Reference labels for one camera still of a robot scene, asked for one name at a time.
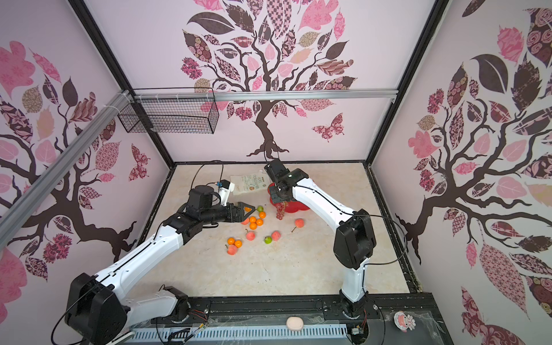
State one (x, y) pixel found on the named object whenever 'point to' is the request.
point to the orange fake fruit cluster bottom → (253, 226)
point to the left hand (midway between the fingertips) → (248, 212)
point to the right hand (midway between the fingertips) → (280, 191)
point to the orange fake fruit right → (262, 215)
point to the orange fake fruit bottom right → (238, 244)
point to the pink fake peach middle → (250, 236)
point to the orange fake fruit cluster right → (259, 222)
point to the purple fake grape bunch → (280, 209)
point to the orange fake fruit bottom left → (231, 240)
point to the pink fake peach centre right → (276, 235)
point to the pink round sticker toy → (404, 321)
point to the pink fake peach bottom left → (232, 249)
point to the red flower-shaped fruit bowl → (293, 206)
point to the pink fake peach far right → (299, 223)
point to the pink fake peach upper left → (246, 221)
